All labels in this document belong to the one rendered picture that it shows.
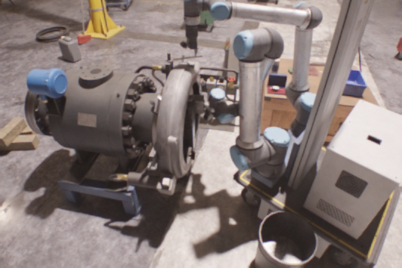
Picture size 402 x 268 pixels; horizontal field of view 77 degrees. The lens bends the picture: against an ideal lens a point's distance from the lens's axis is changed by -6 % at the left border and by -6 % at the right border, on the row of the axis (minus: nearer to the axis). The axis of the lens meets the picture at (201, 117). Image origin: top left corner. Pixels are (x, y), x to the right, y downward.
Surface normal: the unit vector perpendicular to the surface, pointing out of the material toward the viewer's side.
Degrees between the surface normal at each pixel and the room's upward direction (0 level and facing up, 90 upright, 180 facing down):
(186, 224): 0
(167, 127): 57
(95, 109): 48
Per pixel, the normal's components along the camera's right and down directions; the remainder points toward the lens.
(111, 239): 0.00, -0.79
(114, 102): -0.11, -0.27
